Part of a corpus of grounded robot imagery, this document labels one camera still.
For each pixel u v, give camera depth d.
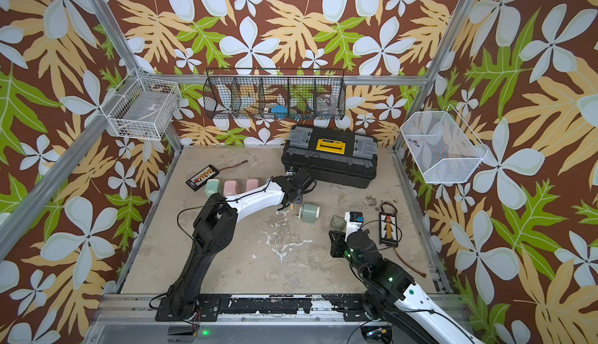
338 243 0.66
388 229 0.90
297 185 0.75
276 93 0.97
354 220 0.66
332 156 0.93
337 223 0.94
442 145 0.84
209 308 0.74
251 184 0.98
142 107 0.86
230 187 0.98
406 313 0.52
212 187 0.96
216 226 0.55
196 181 1.05
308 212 0.88
